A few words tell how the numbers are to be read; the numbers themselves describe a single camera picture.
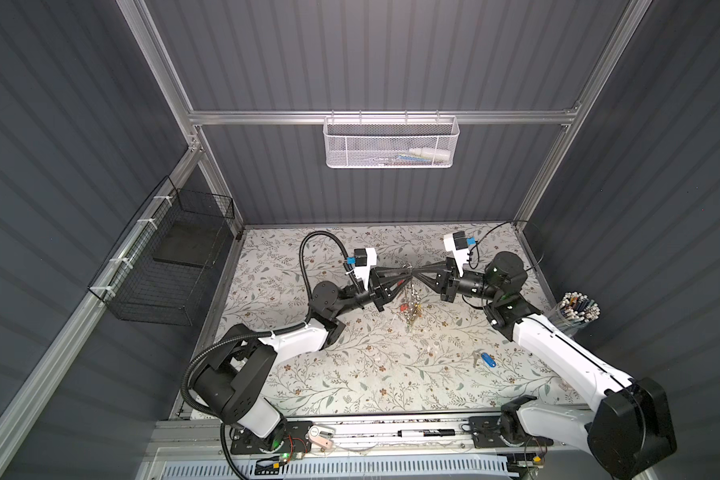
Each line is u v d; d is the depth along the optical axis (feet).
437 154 2.84
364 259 2.00
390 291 2.22
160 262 2.41
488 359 2.84
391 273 2.20
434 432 2.42
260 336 1.60
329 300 1.96
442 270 2.08
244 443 2.37
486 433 2.42
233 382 1.45
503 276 1.86
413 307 2.23
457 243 2.00
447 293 2.06
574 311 2.52
